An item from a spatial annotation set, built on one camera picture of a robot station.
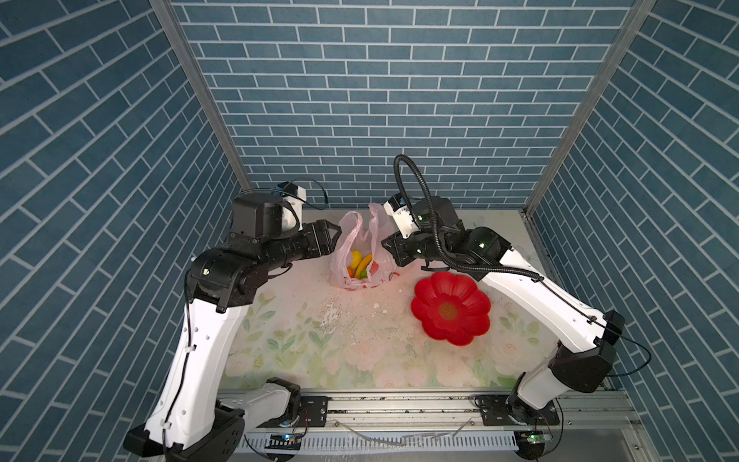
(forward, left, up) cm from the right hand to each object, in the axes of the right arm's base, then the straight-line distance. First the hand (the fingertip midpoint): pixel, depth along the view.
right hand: (380, 238), depth 68 cm
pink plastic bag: (0, +6, 0) cm, 6 cm away
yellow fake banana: (+13, +10, -30) cm, 34 cm away
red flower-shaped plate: (+1, -23, -35) cm, 42 cm away
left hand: (-4, +10, +7) cm, 13 cm away
